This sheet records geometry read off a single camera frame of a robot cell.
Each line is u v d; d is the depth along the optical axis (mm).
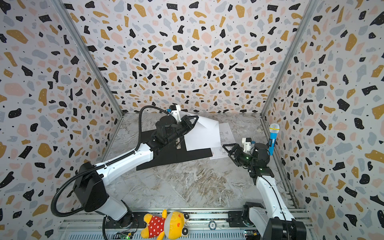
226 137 1082
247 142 762
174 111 686
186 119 655
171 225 662
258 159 627
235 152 715
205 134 728
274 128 782
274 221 417
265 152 617
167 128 566
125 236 702
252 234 716
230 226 731
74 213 433
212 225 730
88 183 419
